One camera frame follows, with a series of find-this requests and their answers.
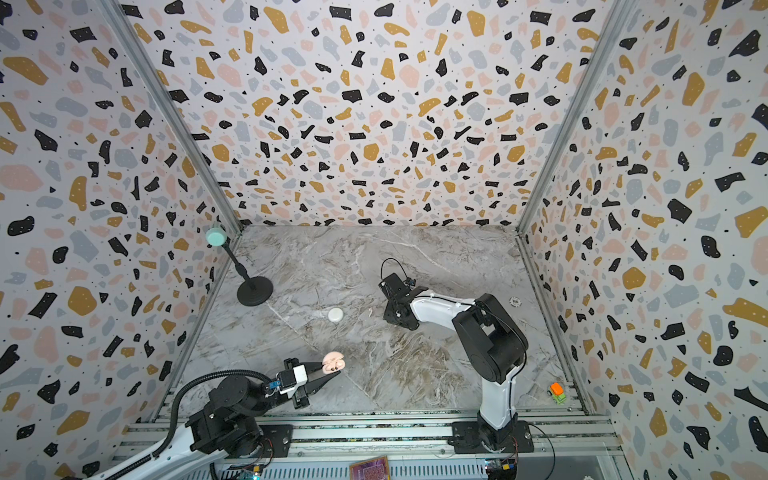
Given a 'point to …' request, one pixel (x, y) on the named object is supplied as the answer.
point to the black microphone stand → (254, 291)
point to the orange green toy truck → (557, 392)
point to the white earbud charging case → (335, 314)
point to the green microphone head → (216, 236)
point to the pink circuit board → (374, 469)
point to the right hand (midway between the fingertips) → (392, 311)
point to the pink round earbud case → (333, 362)
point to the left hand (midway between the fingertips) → (338, 363)
